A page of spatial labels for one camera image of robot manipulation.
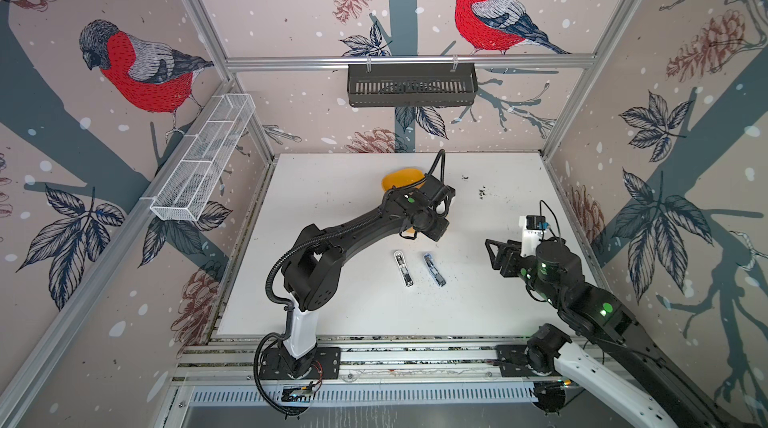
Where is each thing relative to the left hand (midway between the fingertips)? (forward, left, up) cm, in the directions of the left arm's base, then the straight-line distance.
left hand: (442, 229), depth 84 cm
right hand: (-10, -10, +8) cm, 16 cm away
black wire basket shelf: (+50, +6, +15) cm, 53 cm away
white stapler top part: (-7, +11, -11) cm, 17 cm away
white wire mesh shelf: (+13, +66, +18) cm, 69 cm away
